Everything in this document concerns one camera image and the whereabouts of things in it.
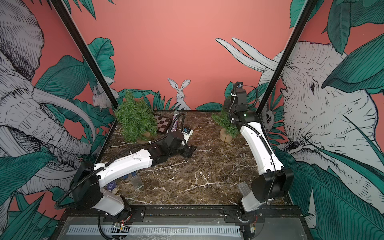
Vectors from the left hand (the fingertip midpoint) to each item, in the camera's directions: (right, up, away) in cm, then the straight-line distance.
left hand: (193, 143), depth 80 cm
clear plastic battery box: (-33, -23, +5) cm, 40 cm away
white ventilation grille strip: (-3, -41, -9) cm, 42 cm away
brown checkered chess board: (-24, +11, +30) cm, 40 cm away
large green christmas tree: (-32, +13, +2) cm, 35 cm away
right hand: (+19, +25, -2) cm, 32 cm away
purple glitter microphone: (-14, +9, +29) cm, 33 cm away
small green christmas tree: (+18, +13, +9) cm, 24 cm away
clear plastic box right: (+28, -25, +2) cm, 38 cm away
